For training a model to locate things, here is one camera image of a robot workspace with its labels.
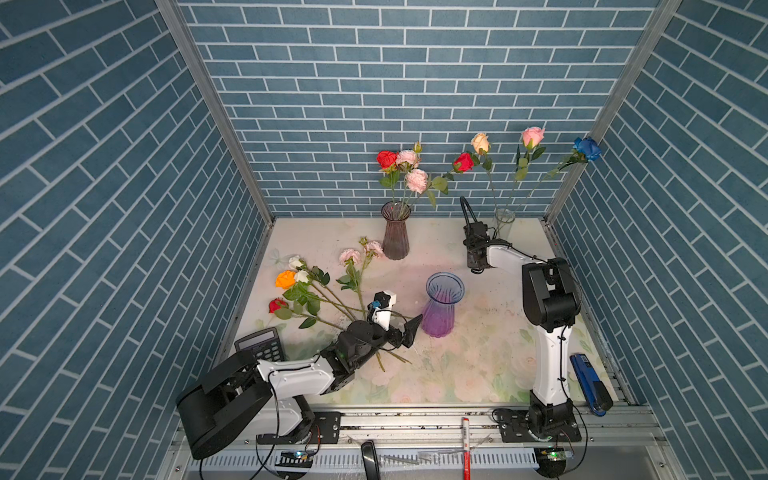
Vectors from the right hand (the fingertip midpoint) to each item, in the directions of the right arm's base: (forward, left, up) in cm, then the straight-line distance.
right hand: (485, 259), depth 107 cm
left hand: (-31, +25, +13) cm, 41 cm away
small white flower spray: (-17, +60, -1) cm, 62 cm away
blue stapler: (-43, -24, +1) cm, 49 cm away
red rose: (+13, +37, +31) cm, 50 cm away
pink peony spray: (+3, +26, +31) cm, 41 cm away
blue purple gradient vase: (-24, +17, +15) cm, 33 cm away
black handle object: (-62, +33, +2) cm, 70 cm away
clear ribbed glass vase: (+6, -4, +15) cm, 17 cm away
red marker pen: (-58, +11, -1) cm, 59 cm away
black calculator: (-38, +67, +1) cm, 77 cm away
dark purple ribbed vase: (+4, +33, +3) cm, 33 cm away
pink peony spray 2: (-5, +46, +2) cm, 47 cm away
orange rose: (-16, +69, +2) cm, 70 cm away
